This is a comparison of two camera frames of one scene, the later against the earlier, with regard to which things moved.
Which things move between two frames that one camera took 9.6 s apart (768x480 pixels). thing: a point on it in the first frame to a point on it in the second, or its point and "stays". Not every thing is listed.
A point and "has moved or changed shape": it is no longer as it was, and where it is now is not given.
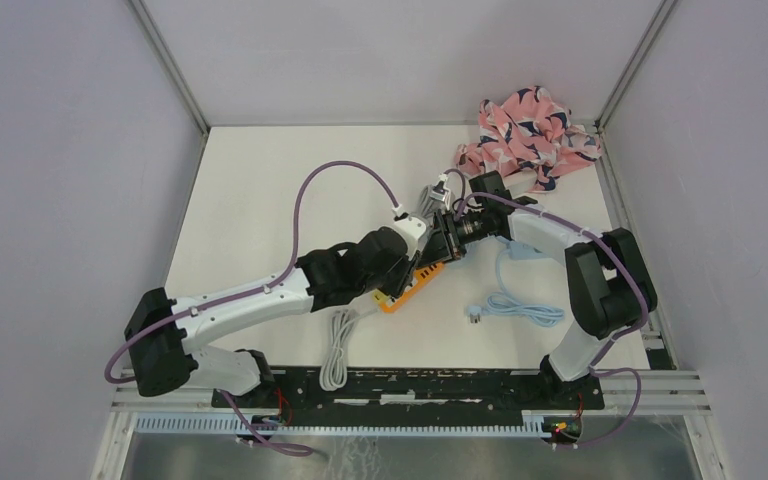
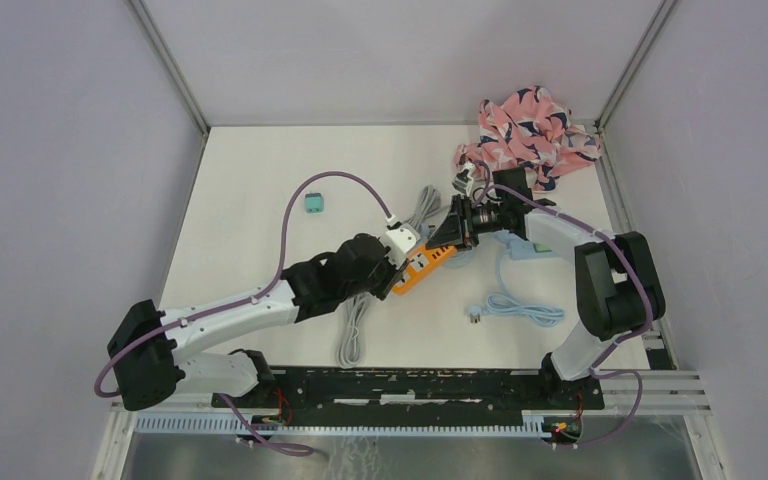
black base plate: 422,393 stays
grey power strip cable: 332,374 to 350,353
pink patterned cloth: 530,135 stays
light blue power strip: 519,251 stays
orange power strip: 421,278 has moved or changed shape
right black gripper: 439,246 stays
